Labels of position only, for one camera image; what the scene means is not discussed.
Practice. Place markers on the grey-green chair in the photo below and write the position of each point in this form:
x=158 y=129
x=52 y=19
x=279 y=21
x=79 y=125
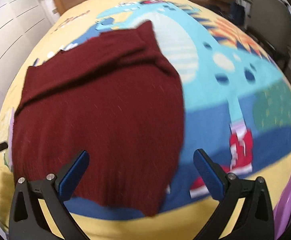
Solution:
x=268 y=22

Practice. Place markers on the purple plastic stool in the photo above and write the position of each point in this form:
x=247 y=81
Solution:
x=288 y=205

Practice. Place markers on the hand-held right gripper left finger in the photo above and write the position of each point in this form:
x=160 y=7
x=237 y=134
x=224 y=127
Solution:
x=73 y=177

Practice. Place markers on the yellow dinosaur print bed sheet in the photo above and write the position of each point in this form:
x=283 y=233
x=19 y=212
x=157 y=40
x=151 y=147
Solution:
x=235 y=80

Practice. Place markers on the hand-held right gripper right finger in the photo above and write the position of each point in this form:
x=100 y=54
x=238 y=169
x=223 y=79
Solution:
x=209 y=177

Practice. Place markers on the white wardrobe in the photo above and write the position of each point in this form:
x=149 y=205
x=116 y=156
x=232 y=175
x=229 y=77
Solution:
x=10 y=17

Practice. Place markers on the dark red knit sweater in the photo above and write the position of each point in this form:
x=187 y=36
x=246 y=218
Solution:
x=98 y=110

